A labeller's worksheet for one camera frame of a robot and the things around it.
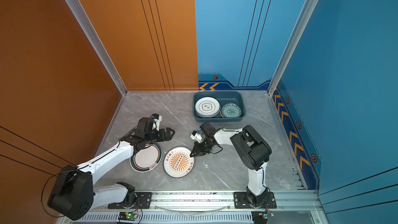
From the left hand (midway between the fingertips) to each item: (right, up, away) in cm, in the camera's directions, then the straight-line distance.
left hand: (169, 131), depth 87 cm
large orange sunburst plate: (+5, -17, -2) cm, 18 cm away
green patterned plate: (+38, +11, +19) cm, 44 cm away
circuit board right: (+46, -37, -16) cm, 61 cm away
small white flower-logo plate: (+22, +13, +20) cm, 33 cm away
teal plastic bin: (+35, +20, +28) cm, 49 cm away
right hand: (+12, -14, 0) cm, 19 cm away
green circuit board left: (-16, -37, -16) cm, 43 cm away
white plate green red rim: (-11, -15, -3) cm, 19 cm away
